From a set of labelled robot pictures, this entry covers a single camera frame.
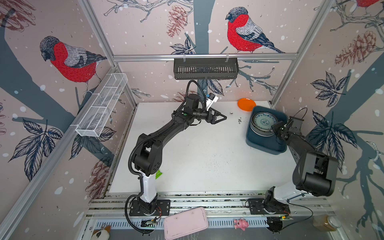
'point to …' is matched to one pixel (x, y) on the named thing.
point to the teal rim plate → (265, 133)
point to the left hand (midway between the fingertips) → (222, 116)
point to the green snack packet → (158, 174)
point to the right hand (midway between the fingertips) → (274, 125)
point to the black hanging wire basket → (206, 68)
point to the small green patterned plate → (263, 121)
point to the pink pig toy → (240, 223)
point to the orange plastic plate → (246, 104)
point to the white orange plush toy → (101, 234)
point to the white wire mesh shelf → (94, 118)
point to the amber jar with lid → (323, 223)
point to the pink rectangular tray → (185, 222)
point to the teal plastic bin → (268, 144)
